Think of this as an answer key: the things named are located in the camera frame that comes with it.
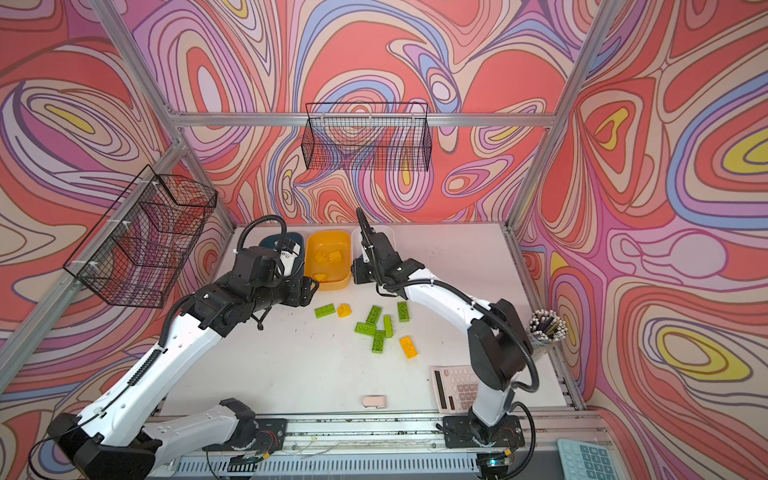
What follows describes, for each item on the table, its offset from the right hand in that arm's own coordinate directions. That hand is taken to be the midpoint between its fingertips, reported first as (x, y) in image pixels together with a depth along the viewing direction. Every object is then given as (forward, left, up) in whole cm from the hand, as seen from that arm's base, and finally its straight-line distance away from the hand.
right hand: (358, 273), depth 86 cm
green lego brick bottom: (-15, -5, -15) cm, 22 cm away
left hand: (-9, +11, +10) cm, 17 cm away
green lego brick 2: (-5, -13, -14) cm, 20 cm away
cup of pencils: (-19, -49, -1) cm, 52 cm away
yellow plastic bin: (+16, +12, -12) cm, 23 cm away
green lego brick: (-6, -4, -14) cm, 16 cm away
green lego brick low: (-11, -1, -15) cm, 18 cm away
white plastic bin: (+23, +2, -9) cm, 25 cm away
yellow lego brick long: (-16, -14, -16) cm, 27 cm away
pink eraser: (-31, -5, -14) cm, 35 cm away
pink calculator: (-29, -26, -14) cm, 41 cm away
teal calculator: (-46, -53, -15) cm, 71 cm away
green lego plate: (-4, +12, -15) cm, 19 cm away
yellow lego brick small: (+18, +15, -13) cm, 27 cm away
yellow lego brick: (+16, +10, -12) cm, 23 cm away
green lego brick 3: (-10, -8, -14) cm, 19 cm away
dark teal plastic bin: (+25, +25, -10) cm, 37 cm away
